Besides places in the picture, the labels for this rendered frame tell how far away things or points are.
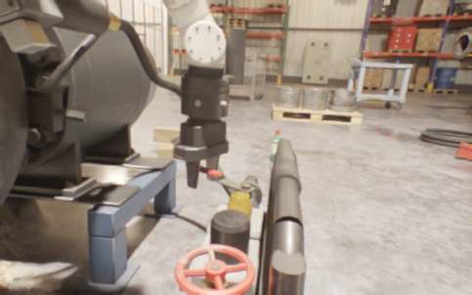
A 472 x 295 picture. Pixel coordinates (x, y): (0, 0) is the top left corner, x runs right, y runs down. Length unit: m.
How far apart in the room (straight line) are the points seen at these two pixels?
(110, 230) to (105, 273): 0.15
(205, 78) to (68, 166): 0.70
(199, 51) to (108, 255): 0.73
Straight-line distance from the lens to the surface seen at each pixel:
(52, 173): 1.17
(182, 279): 0.29
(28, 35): 0.61
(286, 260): 0.24
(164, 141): 2.37
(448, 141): 3.85
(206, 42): 0.52
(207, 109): 0.54
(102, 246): 1.06
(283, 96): 4.52
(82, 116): 0.68
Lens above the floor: 0.68
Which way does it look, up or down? 15 degrees down
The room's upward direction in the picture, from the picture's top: 3 degrees clockwise
